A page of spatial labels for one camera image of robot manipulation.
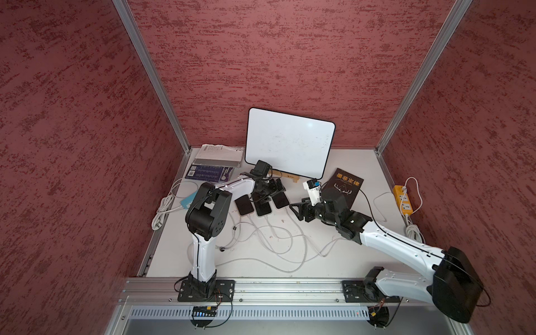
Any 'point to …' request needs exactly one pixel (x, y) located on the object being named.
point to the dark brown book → (348, 183)
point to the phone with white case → (262, 207)
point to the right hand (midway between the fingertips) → (295, 207)
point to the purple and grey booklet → (215, 162)
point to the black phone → (280, 200)
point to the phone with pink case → (244, 204)
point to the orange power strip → (403, 199)
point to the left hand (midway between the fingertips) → (279, 196)
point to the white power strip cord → (412, 231)
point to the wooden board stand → (296, 178)
